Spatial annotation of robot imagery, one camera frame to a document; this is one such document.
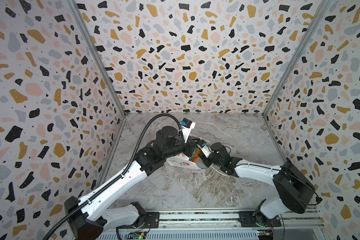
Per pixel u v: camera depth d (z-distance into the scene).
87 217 0.37
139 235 0.70
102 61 0.90
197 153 0.90
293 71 0.95
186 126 0.56
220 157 0.68
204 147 0.76
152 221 0.73
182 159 0.71
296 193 0.44
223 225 0.73
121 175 0.43
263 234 0.72
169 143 0.50
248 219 0.74
